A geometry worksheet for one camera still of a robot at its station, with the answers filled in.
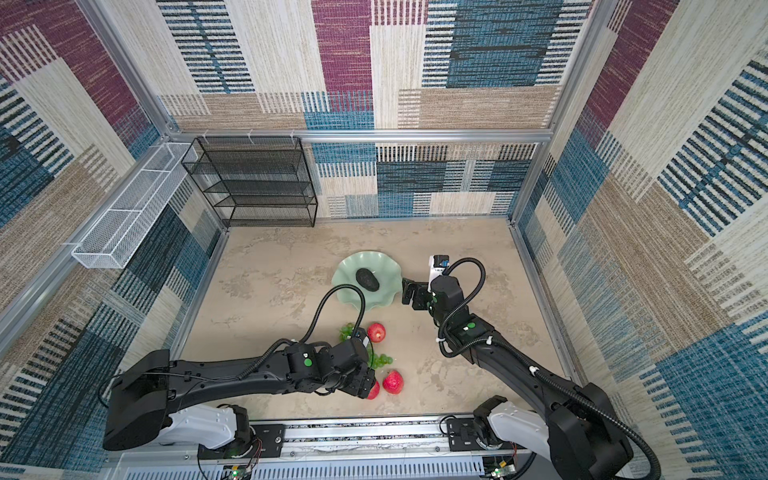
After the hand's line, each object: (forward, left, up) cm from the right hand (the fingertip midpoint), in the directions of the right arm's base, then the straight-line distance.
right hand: (418, 284), depth 83 cm
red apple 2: (-22, +8, -11) cm, 26 cm away
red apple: (-9, +12, -11) cm, 19 cm away
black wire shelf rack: (+45, +55, +2) cm, 71 cm away
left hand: (-21, +15, -9) cm, 27 cm away
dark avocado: (+10, +15, -11) cm, 21 cm away
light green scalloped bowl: (+14, +9, -12) cm, 21 cm away
